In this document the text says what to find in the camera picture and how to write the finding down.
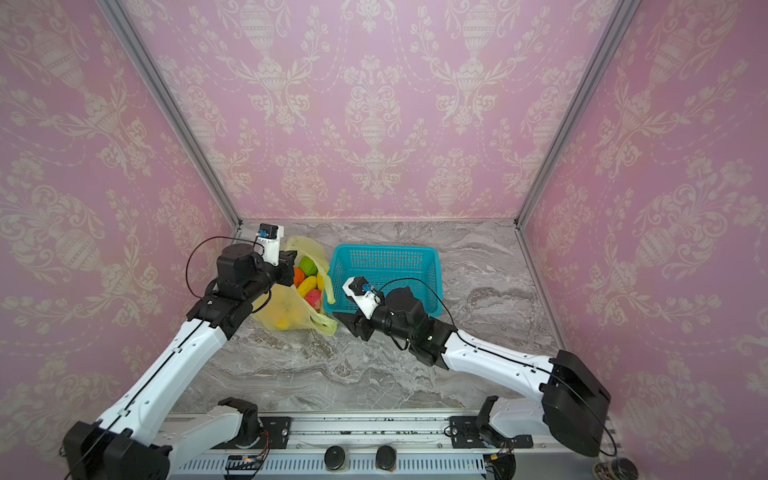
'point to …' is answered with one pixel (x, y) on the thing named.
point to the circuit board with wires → (246, 461)
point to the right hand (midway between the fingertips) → (343, 303)
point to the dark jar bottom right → (618, 469)
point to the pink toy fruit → (314, 298)
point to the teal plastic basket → (417, 268)
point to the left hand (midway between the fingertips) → (297, 253)
